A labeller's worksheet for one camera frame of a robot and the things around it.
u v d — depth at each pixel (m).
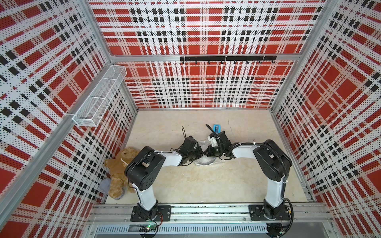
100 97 0.75
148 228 0.69
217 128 1.04
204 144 0.99
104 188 0.80
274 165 0.51
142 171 0.48
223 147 0.78
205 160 0.91
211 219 0.73
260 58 0.88
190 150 0.77
